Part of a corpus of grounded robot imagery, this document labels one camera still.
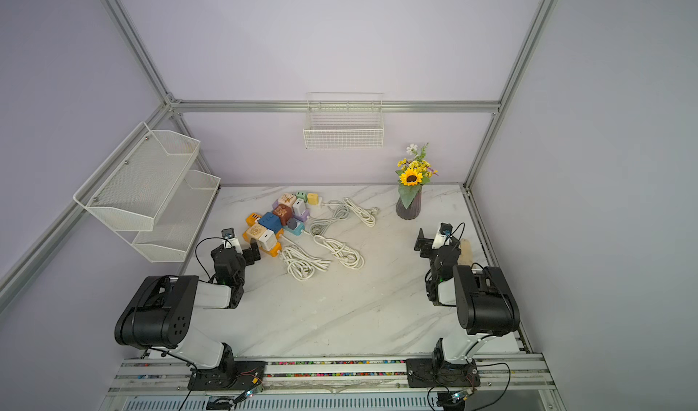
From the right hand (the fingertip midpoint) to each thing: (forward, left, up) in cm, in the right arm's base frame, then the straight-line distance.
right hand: (435, 234), depth 94 cm
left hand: (-2, +69, -1) cm, 69 cm away
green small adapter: (+21, +50, 0) cm, 54 cm away
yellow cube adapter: (+20, +45, -1) cm, 49 cm away
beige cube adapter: (+3, +64, +1) cm, 64 cm away
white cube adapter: (-1, +59, 0) cm, 59 cm away
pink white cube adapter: (+18, +55, +1) cm, 57 cm away
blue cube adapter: (+7, +59, 0) cm, 60 cm away
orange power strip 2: (+13, +70, -5) cm, 71 cm away
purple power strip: (+13, +50, -6) cm, 52 cm away
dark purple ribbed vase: (+14, +5, -2) cm, 15 cm away
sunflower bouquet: (+14, +8, +16) cm, 23 cm away
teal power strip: (+8, +52, -4) cm, 53 cm away
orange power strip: (-2, +58, -5) cm, 58 cm away
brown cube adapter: (+11, +55, +1) cm, 56 cm away
